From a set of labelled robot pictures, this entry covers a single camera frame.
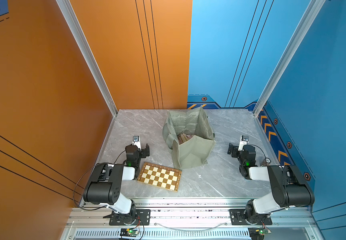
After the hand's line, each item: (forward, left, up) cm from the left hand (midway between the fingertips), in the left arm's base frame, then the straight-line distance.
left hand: (140, 142), depth 95 cm
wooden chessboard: (-21, -15, -4) cm, 26 cm away
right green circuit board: (-46, -63, -8) cm, 79 cm away
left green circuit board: (-47, -2, -7) cm, 47 cm away
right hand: (0, -63, 0) cm, 63 cm away
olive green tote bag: (-11, -35, +9) cm, 37 cm away
